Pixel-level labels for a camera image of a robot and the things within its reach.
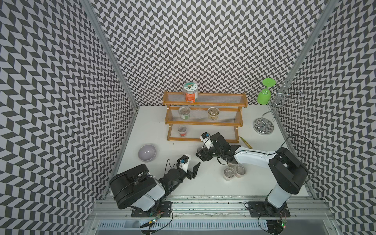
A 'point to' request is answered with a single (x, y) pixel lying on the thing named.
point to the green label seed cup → (184, 112)
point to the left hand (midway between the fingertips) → (194, 160)
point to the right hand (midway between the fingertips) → (201, 154)
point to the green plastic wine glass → (264, 96)
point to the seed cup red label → (182, 130)
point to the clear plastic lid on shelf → (199, 113)
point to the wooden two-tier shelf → (191, 115)
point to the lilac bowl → (147, 152)
